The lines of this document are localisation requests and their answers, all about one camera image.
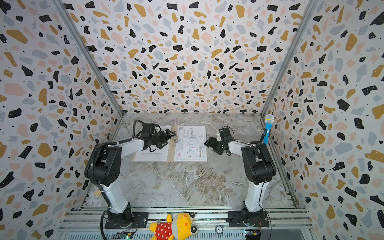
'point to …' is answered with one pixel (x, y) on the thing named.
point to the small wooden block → (97, 193)
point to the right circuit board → (250, 235)
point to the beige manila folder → (171, 148)
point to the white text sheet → (158, 155)
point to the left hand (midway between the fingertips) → (172, 135)
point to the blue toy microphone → (269, 119)
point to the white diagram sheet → (191, 145)
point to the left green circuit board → (124, 235)
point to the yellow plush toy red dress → (179, 227)
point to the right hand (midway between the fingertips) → (206, 142)
